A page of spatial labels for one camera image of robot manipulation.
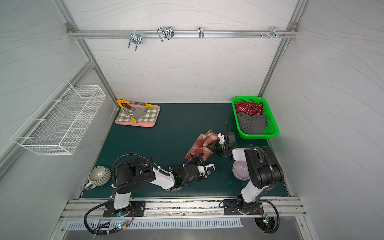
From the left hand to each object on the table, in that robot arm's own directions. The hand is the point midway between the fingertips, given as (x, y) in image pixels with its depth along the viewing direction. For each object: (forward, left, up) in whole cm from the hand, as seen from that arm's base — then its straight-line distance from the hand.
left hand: (204, 159), depth 86 cm
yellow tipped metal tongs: (+46, +65, -1) cm, 80 cm away
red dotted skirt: (+40, -35, +3) cm, 53 cm away
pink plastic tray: (+28, +40, -4) cm, 49 cm away
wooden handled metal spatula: (+39, +51, -4) cm, 64 cm away
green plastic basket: (+22, -45, +1) cm, 51 cm away
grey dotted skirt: (+24, -34, +4) cm, 41 cm away
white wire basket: (+2, +69, +28) cm, 74 cm away
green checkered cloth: (+38, +40, -4) cm, 56 cm away
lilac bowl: (-5, -20, -1) cm, 21 cm away
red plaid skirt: (+11, +2, -2) cm, 11 cm away
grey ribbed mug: (-10, +60, -4) cm, 61 cm away
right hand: (+10, -3, -2) cm, 11 cm away
